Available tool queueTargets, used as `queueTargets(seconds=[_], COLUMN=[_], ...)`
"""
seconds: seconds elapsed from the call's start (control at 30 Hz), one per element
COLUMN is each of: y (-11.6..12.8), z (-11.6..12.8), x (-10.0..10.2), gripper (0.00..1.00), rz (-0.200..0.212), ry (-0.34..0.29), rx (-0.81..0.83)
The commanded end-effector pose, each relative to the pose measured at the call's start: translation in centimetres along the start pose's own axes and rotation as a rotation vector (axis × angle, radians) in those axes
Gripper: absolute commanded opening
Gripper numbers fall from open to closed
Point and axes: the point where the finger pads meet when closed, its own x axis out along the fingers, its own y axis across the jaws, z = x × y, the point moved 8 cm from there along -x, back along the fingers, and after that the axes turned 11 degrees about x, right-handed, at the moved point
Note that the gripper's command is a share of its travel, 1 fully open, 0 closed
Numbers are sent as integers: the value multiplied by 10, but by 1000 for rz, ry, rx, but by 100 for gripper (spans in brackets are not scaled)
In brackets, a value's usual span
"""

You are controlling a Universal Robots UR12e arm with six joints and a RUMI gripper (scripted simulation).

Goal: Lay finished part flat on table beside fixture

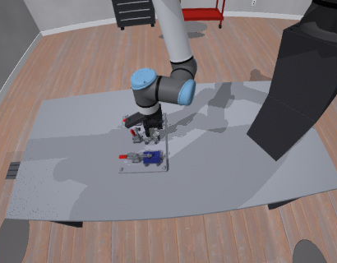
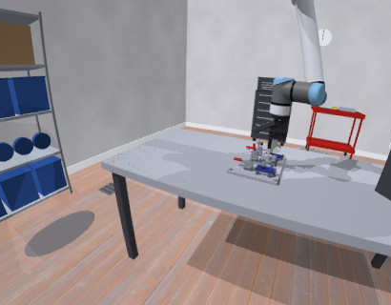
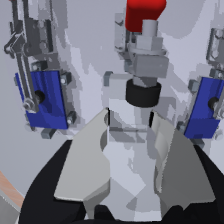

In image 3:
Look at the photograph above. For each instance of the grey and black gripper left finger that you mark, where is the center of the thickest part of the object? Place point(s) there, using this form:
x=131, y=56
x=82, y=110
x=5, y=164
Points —
x=74, y=180

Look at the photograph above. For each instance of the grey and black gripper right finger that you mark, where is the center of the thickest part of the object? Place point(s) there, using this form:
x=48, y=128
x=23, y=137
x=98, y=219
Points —
x=187, y=176

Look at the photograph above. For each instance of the blue rectangular block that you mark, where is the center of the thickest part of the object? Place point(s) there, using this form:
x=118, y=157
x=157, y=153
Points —
x=200, y=123
x=53, y=111

